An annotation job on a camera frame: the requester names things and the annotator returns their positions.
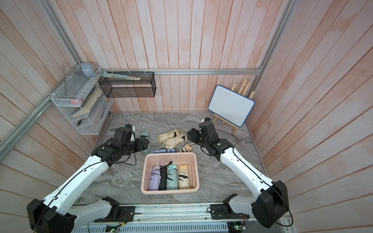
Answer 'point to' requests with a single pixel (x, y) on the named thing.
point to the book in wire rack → (86, 107)
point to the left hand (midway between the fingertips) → (143, 145)
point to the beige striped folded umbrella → (186, 148)
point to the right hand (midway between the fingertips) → (190, 133)
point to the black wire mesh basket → (117, 87)
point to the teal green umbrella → (172, 182)
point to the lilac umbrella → (155, 177)
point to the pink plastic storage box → (189, 158)
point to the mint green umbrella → (144, 136)
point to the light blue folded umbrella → (163, 151)
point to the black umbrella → (163, 172)
